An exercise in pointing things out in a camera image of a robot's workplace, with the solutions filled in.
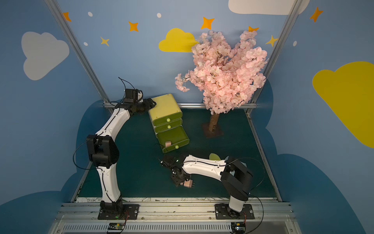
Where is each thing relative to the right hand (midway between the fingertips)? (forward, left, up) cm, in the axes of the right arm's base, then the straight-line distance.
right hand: (181, 177), depth 82 cm
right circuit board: (-21, -31, -7) cm, 38 cm away
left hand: (+41, +23, +18) cm, 50 cm away
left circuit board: (-25, +31, -5) cm, 40 cm away
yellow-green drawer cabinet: (+42, +14, +15) cm, 47 cm away
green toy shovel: (+17, -19, -5) cm, 26 cm away
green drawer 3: (+29, +6, -1) cm, 30 cm away
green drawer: (+32, +8, +15) cm, 36 cm away
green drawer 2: (+31, +11, +8) cm, 34 cm away
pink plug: (+22, +12, -1) cm, 25 cm away
